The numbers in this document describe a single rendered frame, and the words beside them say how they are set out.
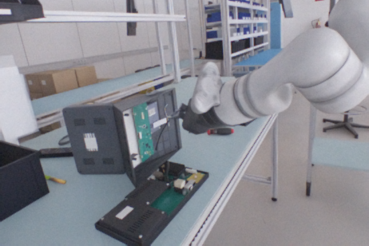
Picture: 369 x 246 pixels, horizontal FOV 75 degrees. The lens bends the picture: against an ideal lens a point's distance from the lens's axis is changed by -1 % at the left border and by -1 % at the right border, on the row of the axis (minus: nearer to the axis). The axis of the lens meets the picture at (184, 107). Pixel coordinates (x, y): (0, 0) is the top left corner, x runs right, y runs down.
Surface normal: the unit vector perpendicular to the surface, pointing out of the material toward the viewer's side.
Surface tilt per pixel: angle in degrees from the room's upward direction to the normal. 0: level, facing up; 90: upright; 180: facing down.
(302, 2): 90
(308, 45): 57
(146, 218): 0
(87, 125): 90
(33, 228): 0
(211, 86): 72
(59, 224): 0
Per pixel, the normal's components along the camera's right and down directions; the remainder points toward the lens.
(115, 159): -0.15, 0.29
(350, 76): 0.20, 0.25
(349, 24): -0.73, 0.66
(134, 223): -0.11, -0.95
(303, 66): -0.63, 0.27
